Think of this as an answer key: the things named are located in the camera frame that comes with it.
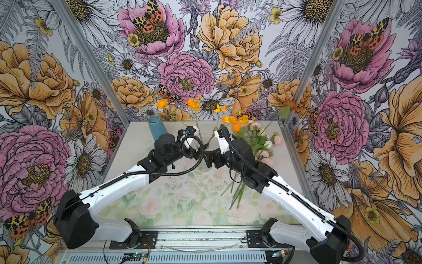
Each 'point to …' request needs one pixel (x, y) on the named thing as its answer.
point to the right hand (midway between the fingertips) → (212, 151)
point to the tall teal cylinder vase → (156, 126)
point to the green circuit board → (133, 256)
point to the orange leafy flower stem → (283, 112)
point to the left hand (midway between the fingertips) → (199, 141)
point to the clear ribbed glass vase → (203, 166)
